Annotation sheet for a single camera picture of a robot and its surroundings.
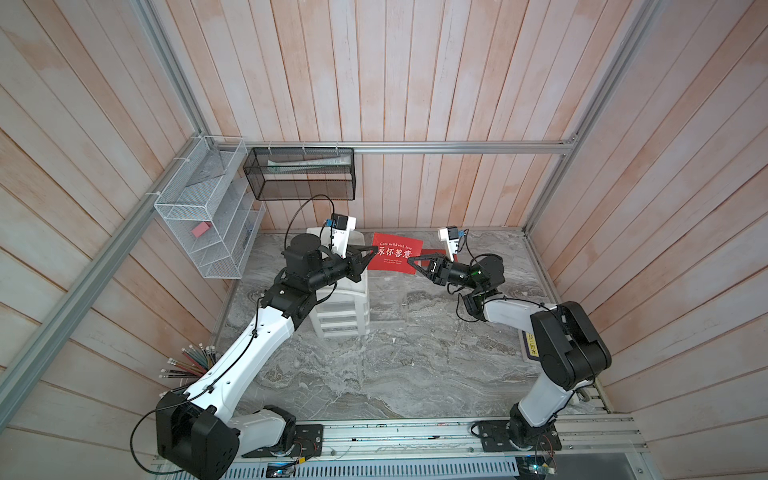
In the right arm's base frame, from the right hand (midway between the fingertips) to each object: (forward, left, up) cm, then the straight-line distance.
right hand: (408, 265), depth 75 cm
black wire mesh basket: (+43, +36, -2) cm, 56 cm away
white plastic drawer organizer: (-7, +17, -11) cm, 21 cm away
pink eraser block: (+11, +58, +2) cm, 59 cm away
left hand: (-1, +8, +6) cm, 10 cm away
